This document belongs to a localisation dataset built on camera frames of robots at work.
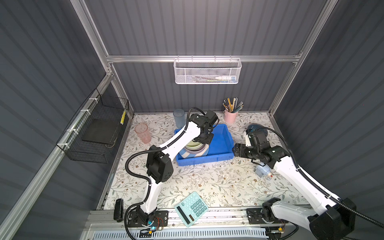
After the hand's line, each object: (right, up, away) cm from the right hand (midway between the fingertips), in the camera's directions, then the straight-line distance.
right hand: (240, 150), depth 80 cm
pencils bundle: (+4, +27, +29) cm, 40 cm away
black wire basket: (-77, +24, -1) cm, 81 cm away
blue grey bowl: (+15, +12, +22) cm, 29 cm away
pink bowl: (-23, -2, +6) cm, 24 cm away
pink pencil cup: (+2, +20, +30) cm, 36 cm away
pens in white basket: (-14, +44, +16) cm, 49 cm away
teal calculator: (-27, -29, -5) cm, 39 cm away
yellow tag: (-65, +18, +3) cm, 68 cm away
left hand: (-19, +5, +6) cm, 20 cm away
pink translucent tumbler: (-57, +9, +13) cm, 59 cm away
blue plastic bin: (-7, -1, +19) cm, 21 cm away
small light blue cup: (+13, -12, +3) cm, 18 cm away
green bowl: (-25, +2, +2) cm, 25 cm away
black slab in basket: (-71, +11, -7) cm, 72 cm away
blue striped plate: (-31, -4, +11) cm, 33 cm away
